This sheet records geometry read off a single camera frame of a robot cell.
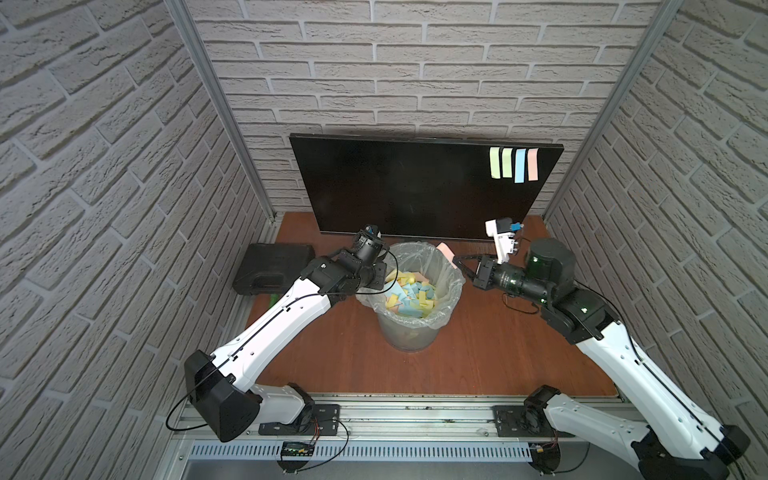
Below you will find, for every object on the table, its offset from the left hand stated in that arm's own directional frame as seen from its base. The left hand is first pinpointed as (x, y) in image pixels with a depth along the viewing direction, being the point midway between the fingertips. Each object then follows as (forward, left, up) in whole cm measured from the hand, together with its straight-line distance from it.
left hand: (371, 261), depth 77 cm
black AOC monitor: (+34, -14, -3) cm, 37 cm away
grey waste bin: (-17, -9, -10) cm, 21 cm away
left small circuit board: (-39, +18, -25) cm, 50 cm away
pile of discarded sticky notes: (-4, -11, -11) cm, 16 cm away
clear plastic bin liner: (0, -17, -2) cm, 17 cm away
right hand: (-8, -19, +11) cm, 24 cm away
